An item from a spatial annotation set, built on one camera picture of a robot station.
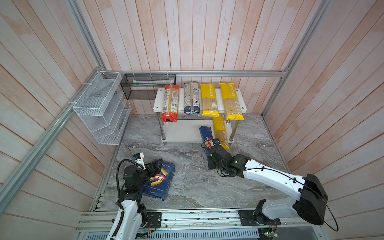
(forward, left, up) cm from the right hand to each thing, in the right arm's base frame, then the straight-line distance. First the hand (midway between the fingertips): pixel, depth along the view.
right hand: (209, 157), depth 82 cm
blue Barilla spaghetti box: (+10, +1, +6) cm, 12 cm away
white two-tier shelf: (+28, +14, -9) cm, 33 cm away
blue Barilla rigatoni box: (-14, +28, -5) cm, 32 cm away
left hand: (-3, +29, -2) cm, 29 cm away
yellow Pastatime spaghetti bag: (+21, -9, -4) cm, 23 cm away
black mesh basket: (+47, +45, +14) cm, 66 cm away
